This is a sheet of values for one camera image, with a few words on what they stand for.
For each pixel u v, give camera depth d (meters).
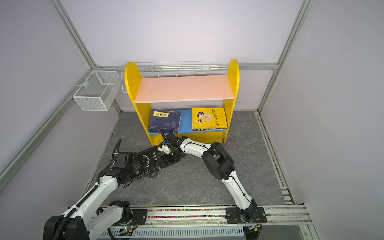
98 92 0.98
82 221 0.41
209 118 0.90
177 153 0.79
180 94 0.72
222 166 0.56
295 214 0.76
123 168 0.66
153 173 0.87
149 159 0.91
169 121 0.89
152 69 0.93
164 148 0.87
